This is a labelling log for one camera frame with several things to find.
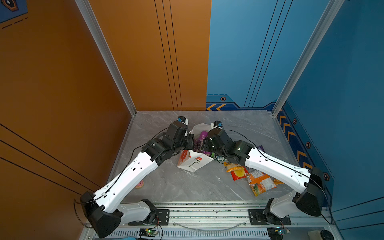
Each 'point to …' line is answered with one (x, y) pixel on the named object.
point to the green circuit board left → (147, 232)
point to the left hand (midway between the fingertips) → (194, 137)
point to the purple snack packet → (261, 148)
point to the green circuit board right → (277, 233)
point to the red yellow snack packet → (237, 171)
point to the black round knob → (326, 235)
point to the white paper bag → (191, 160)
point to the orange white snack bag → (260, 182)
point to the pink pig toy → (140, 185)
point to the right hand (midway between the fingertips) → (200, 141)
